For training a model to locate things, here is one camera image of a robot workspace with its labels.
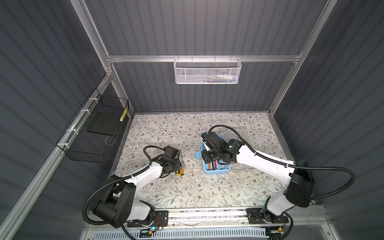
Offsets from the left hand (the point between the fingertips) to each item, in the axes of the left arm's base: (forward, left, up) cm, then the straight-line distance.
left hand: (176, 165), depth 90 cm
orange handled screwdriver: (-3, -3, -1) cm, 5 cm away
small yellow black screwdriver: (-5, -1, 0) cm, 5 cm away
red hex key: (+1, -24, -2) cm, 24 cm away
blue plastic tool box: (-6, -27, +4) cm, 28 cm away
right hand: (-2, -17, +12) cm, 21 cm away
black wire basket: (+5, +40, +25) cm, 48 cm away
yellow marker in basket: (+19, +27, +26) cm, 42 cm away
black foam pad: (+14, +35, +25) cm, 46 cm away
